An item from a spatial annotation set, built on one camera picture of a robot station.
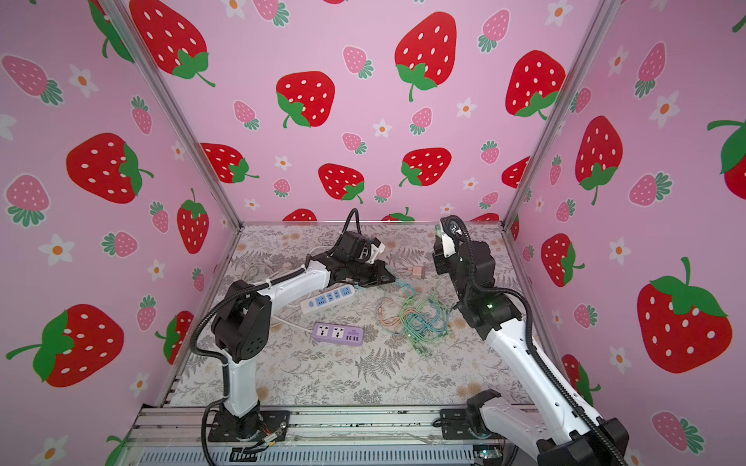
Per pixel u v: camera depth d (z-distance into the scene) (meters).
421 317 0.92
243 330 0.51
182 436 0.73
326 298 0.95
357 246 0.75
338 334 0.88
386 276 0.85
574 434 0.38
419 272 1.04
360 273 0.78
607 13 0.69
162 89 0.81
